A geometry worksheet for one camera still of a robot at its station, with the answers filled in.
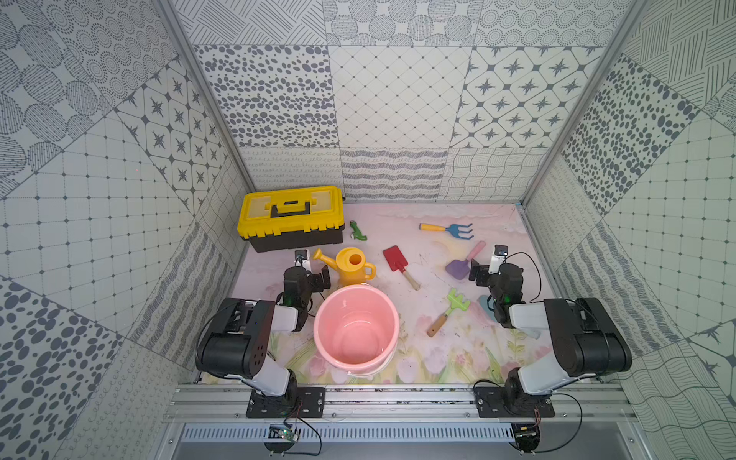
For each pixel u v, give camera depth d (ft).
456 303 3.02
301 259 2.68
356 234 3.59
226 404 2.46
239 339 1.53
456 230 3.71
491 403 2.40
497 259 2.70
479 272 2.78
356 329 2.82
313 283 2.76
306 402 2.40
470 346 2.76
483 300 3.01
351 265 2.89
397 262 3.33
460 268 3.31
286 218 3.05
